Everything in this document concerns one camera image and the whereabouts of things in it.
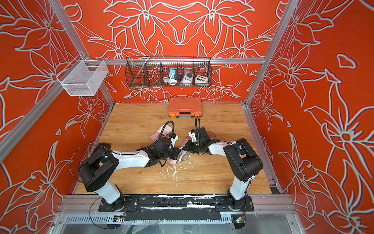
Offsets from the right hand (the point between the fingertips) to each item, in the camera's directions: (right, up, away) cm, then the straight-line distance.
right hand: (180, 148), depth 89 cm
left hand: (+1, -1, 0) cm, 1 cm away
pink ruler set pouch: (+1, -2, -2) cm, 3 cm away
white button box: (+13, +45, +6) cm, 47 cm away
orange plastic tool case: (+3, +27, +22) cm, 35 cm away
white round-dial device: (+5, +45, +2) cm, 46 cm away
